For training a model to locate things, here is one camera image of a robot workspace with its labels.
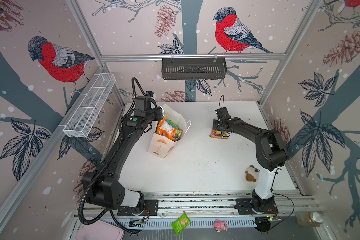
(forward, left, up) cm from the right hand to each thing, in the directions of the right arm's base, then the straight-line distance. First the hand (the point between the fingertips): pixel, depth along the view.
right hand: (216, 126), depth 100 cm
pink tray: (-59, +58, -3) cm, 83 cm away
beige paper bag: (-23, +33, +12) cm, 42 cm away
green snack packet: (-55, +21, -4) cm, 59 cm away
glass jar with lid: (-51, -35, +2) cm, 62 cm away
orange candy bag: (-16, +29, +18) cm, 38 cm away
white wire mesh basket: (-20, +70, +27) cm, 78 cm away
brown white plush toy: (-30, -18, -3) cm, 35 cm away
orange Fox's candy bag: (-7, -1, 0) cm, 7 cm away
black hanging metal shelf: (+33, +28, +23) cm, 49 cm away
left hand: (-8, +34, +25) cm, 43 cm away
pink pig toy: (-55, +3, -3) cm, 55 cm away
